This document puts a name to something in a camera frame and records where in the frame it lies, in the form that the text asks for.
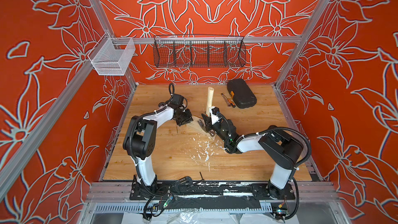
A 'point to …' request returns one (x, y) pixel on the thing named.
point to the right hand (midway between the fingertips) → (203, 110)
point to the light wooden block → (195, 126)
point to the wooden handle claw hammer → (201, 123)
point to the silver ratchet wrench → (226, 100)
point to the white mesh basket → (110, 56)
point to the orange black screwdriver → (230, 102)
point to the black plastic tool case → (242, 94)
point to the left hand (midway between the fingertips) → (192, 118)
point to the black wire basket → (194, 51)
